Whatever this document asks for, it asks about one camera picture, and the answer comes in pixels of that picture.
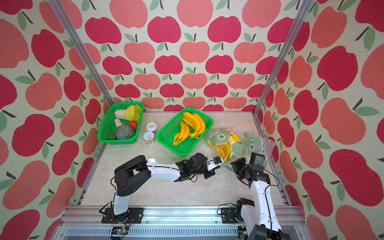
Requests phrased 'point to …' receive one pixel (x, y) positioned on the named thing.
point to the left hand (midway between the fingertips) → (220, 170)
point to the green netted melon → (124, 132)
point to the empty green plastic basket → (166, 134)
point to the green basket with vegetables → (108, 124)
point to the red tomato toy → (134, 124)
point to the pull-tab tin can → (149, 137)
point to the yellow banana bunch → (197, 121)
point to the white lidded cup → (152, 126)
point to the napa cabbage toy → (132, 113)
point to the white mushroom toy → (118, 122)
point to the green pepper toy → (111, 135)
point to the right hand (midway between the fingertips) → (233, 165)
